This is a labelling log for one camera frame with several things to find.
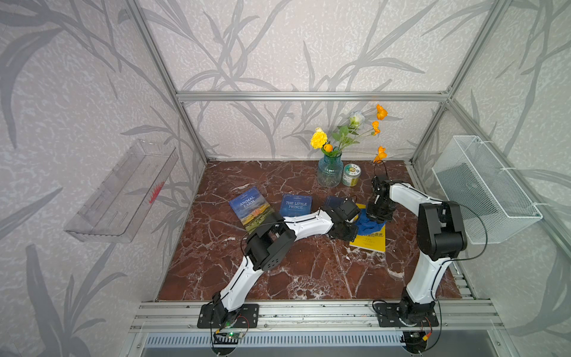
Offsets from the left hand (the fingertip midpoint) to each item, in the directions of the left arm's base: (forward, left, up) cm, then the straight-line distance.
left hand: (354, 239), depth 90 cm
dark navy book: (+20, +7, -2) cm, 21 cm away
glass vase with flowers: (+29, +8, +9) cm, 32 cm away
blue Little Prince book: (+17, +24, -1) cm, 29 cm away
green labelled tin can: (+31, -3, +7) cm, 32 cm away
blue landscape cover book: (+15, +44, -1) cm, 47 cm away
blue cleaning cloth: (+4, -5, +4) cm, 7 cm away
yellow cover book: (-2, -8, +1) cm, 9 cm away
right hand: (+10, -9, 0) cm, 13 cm away
